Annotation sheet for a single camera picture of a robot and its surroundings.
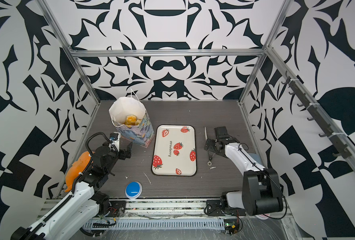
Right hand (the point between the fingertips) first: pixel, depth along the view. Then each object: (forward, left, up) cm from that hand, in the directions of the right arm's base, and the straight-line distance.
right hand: (214, 146), depth 89 cm
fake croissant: (+15, +51, +7) cm, 53 cm away
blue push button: (-22, +45, -3) cm, 50 cm away
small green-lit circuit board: (-39, -3, -8) cm, 39 cm away
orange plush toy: (-11, +72, +5) cm, 73 cm away
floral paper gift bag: (+3, +41, +11) cm, 42 cm away
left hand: (-1, +51, +11) cm, 52 cm away
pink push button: (-34, -18, -5) cm, 39 cm away
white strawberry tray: (+1, +24, -5) cm, 24 cm away
